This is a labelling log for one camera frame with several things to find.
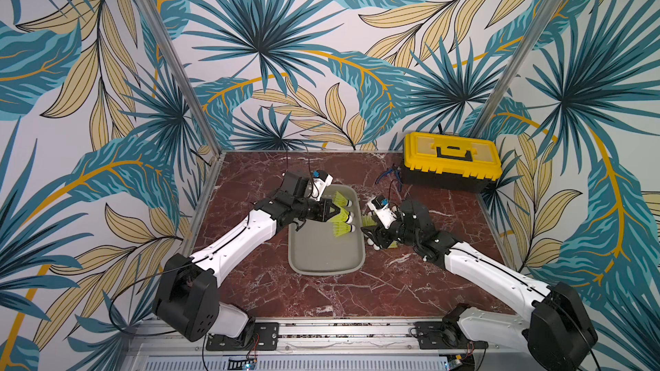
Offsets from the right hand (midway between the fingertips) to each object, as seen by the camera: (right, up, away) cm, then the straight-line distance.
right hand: (370, 220), depth 81 cm
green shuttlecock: (-9, +4, +19) cm, 21 cm away
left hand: (-10, +3, -4) cm, 11 cm away
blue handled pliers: (+16, +17, +32) cm, 39 cm away
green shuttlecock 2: (-8, +1, 0) cm, 8 cm away
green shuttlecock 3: (-9, -5, +9) cm, 14 cm away
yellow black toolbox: (+28, +20, +15) cm, 37 cm away
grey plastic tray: (-18, -12, +10) cm, 24 cm away
